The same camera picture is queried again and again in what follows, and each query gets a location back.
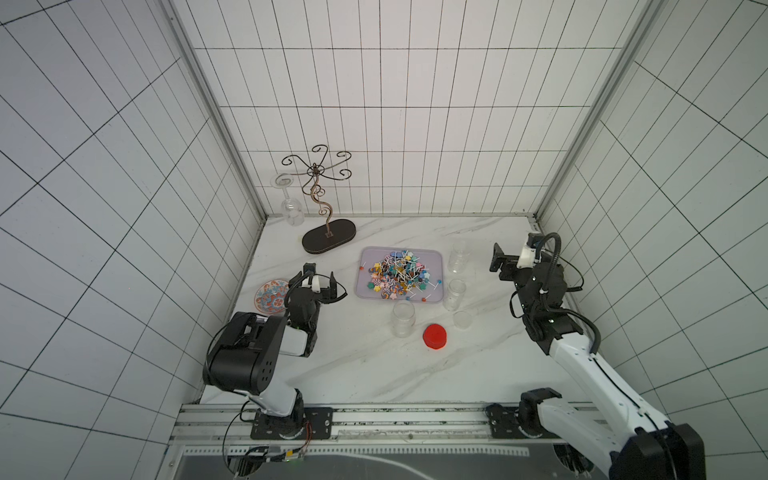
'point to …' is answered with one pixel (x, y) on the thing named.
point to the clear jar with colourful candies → (459, 256)
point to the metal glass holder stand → (331, 235)
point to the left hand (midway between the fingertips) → (316, 275)
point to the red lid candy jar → (403, 318)
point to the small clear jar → (452, 300)
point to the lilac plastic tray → (400, 274)
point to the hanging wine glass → (291, 208)
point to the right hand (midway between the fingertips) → (519, 242)
